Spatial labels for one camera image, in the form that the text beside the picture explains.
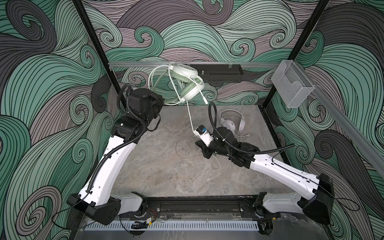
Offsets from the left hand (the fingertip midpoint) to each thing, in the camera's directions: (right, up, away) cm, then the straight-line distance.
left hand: (163, 92), depth 63 cm
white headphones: (+39, -16, +35) cm, 55 cm away
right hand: (+15, -24, +8) cm, 29 cm away
